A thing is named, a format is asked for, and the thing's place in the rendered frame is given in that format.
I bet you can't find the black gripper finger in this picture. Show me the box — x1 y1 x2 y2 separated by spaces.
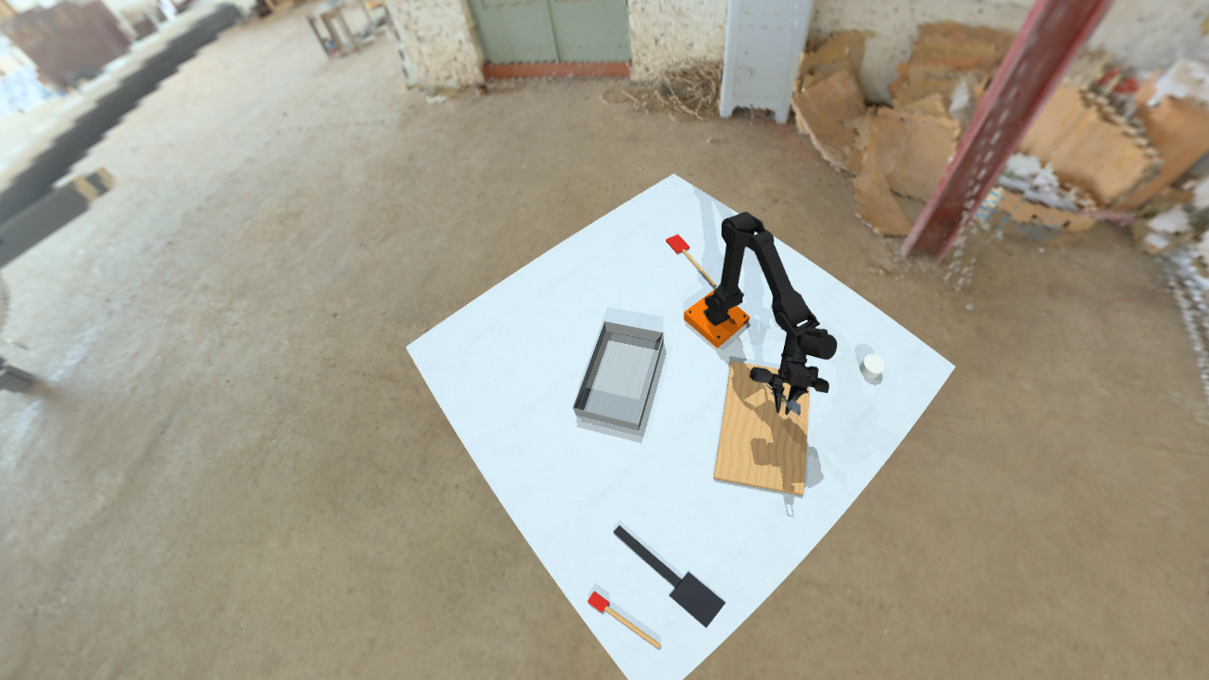
785 386 808 415
768 382 783 413

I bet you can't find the white short cylinder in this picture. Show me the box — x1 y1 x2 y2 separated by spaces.
860 355 884 379

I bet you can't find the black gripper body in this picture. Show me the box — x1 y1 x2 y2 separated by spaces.
750 350 829 393

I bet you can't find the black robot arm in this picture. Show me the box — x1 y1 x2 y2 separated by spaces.
704 212 837 387

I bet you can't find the red spatula with wooden handle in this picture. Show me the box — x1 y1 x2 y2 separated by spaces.
666 234 717 287

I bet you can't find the dark grey spatula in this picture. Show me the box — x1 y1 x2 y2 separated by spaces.
613 525 725 628

